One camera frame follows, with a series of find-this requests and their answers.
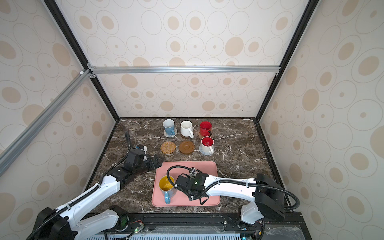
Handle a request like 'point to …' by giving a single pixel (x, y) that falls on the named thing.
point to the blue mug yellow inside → (167, 188)
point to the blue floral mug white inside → (169, 126)
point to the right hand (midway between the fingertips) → (195, 193)
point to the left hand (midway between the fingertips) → (161, 159)
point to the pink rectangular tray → (174, 169)
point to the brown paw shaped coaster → (200, 136)
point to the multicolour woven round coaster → (169, 136)
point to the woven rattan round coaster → (168, 147)
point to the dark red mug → (205, 128)
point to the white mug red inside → (207, 143)
